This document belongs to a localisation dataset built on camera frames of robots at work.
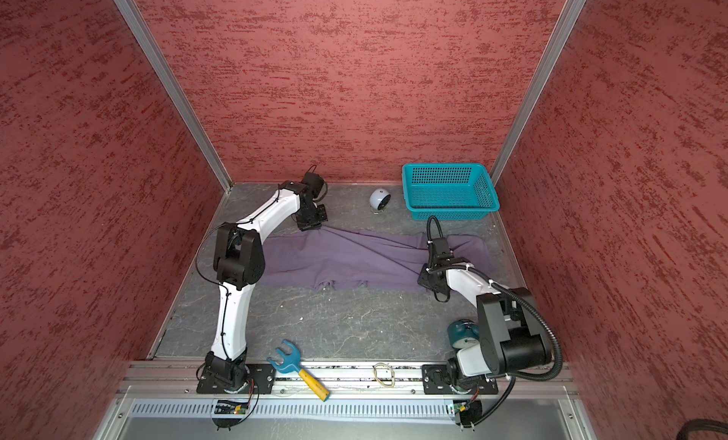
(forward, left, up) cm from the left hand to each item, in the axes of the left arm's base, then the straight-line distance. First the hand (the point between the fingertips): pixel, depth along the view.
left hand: (319, 229), depth 99 cm
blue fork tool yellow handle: (-42, +3, -4) cm, 43 cm away
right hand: (-18, -37, -6) cm, 42 cm away
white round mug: (+14, -22, +1) cm, 26 cm away
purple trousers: (-10, -13, -4) cm, 17 cm away
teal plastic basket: (+25, -57, -5) cm, 63 cm away
